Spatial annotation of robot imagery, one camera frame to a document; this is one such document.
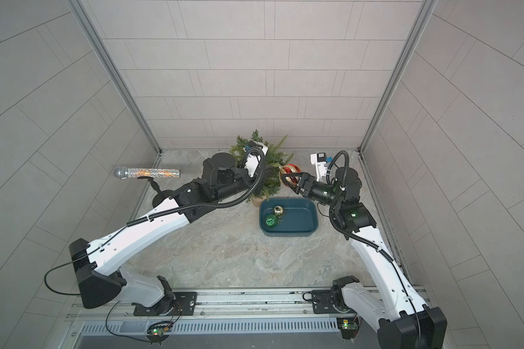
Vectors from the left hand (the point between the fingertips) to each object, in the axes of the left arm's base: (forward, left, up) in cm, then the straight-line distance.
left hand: (276, 166), depth 65 cm
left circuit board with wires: (-38, +34, -31) cm, 60 cm away
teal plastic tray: (+1, -6, -33) cm, 34 cm away
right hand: (-3, -3, -4) cm, 6 cm away
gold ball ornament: (+2, -2, -30) cm, 30 cm away
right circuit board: (-36, -24, -35) cm, 56 cm away
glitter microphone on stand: (+6, +55, -12) cm, 56 cm away
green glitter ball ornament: (-3, +1, -30) cm, 30 cm away
